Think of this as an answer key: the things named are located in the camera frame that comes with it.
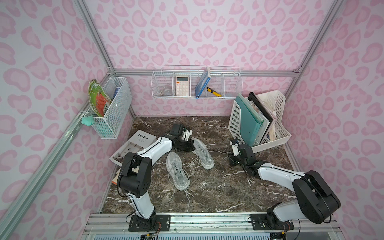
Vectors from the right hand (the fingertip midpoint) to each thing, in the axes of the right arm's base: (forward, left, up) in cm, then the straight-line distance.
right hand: (229, 153), depth 91 cm
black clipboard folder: (+24, -14, +23) cm, 36 cm away
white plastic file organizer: (+19, -38, -5) cm, 43 cm away
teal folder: (+6, -9, +22) cm, 25 cm away
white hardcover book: (+9, +59, -1) cm, 59 cm away
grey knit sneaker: (-2, +16, +1) cm, 16 cm away
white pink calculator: (+34, +29, +25) cm, 51 cm away
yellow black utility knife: (+34, +9, +20) cm, 40 cm away
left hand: (+3, +21, +4) cm, 22 cm away
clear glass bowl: (+30, +38, +23) cm, 54 cm away
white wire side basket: (-1, +61, +26) cm, 66 cm away
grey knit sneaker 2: (-13, +30, +1) cm, 33 cm away
